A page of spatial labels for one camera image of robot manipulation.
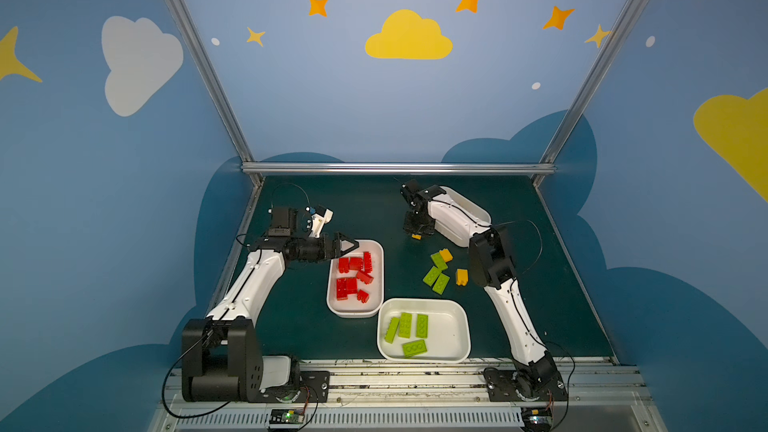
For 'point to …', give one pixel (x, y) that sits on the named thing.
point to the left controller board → (286, 418)
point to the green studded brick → (439, 261)
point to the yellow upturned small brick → (416, 236)
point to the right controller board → (537, 419)
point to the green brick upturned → (413, 348)
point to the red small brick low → (363, 296)
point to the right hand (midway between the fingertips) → (414, 229)
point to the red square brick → (364, 277)
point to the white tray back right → (457, 217)
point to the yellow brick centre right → (446, 255)
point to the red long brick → (368, 268)
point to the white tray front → (449, 330)
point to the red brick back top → (356, 263)
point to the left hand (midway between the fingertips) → (347, 247)
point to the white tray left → (352, 308)
